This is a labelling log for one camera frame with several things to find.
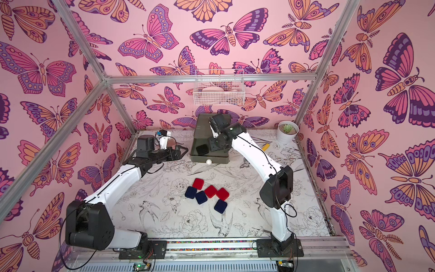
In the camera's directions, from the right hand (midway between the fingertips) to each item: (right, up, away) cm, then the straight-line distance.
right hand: (210, 146), depth 83 cm
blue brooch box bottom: (+5, -30, +2) cm, 31 cm away
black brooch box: (-5, -2, +6) cm, 8 cm away
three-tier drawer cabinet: (-5, +6, +5) cm, 10 cm away
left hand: (-13, -1, +1) cm, 13 cm away
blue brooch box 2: (-5, -26, +4) cm, 27 cm away
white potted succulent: (+47, +10, +22) cm, 53 cm away
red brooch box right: (+6, -25, +7) cm, 27 cm away
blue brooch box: (-11, -25, +8) cm, 28 cm away
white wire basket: (+6, +33, +11) cm, 35 cm away
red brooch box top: (-7, -20, +11) cm, 24 cm away
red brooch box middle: (0, -24, +7) cm, 25 cm away
